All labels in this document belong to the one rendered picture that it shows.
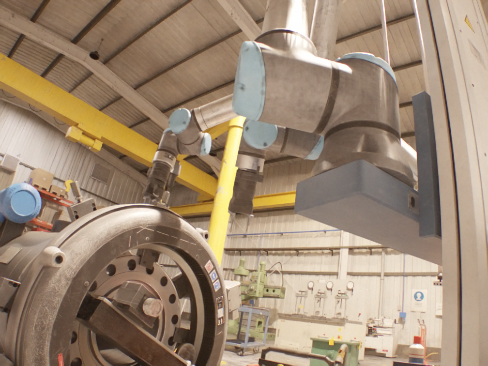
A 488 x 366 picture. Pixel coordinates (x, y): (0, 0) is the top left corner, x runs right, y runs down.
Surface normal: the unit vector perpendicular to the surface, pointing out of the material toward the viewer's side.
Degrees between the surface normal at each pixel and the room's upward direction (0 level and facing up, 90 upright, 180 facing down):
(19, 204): 90
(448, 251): 90
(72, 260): 78
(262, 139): 115
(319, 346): 91
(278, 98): 143
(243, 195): 122
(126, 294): 66
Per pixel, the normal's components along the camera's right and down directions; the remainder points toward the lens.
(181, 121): -0.29, -0.35
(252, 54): 0.07, -0.32
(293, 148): -0.07, 0.67
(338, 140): -0.60, -0.65
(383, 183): 0.54, -0.23
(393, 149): 0.36, -0.59
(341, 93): 0.07, 0.11
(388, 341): -0.61, -0.37
